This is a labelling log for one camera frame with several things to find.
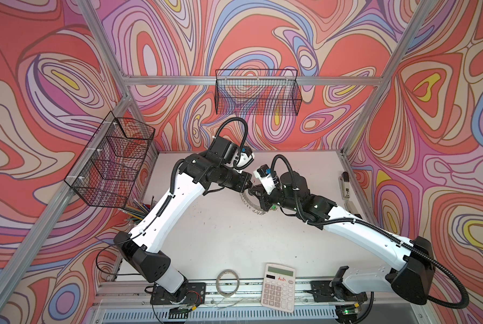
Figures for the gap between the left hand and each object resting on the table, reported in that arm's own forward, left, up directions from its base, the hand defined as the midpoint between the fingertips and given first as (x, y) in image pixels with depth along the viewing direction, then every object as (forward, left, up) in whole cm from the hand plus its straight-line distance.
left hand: (254, 185), depth 68 cm
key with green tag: (-8, -6, -2) cm, 10 cm away
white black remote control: (+20, -48, -27) cm, 59 cm away
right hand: (0, 0, -6) cm, 6 cm away
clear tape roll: (-26, +13, -31) cm, 43 cm away
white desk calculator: (-26, -9, -29) cm, 40 cm away
